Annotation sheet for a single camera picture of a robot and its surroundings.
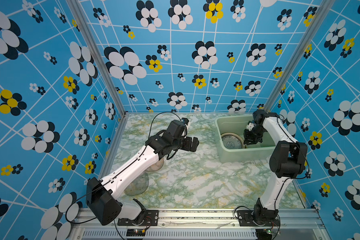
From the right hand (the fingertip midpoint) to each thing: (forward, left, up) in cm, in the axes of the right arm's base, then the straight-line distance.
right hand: (247, 142), depth 92 cm
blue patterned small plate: (+5, +8, -5) cm, 10 cm away
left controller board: (-46, +63, -10) cm, 79 cm away
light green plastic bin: (-11, 0, +8) cm, 13 cm away
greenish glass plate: (-25, +65, -8) cm, 70 cm away
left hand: (-9, +35, +16) cm, 39 cm away
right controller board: (-46, +1, -10) cm, 47 cm away
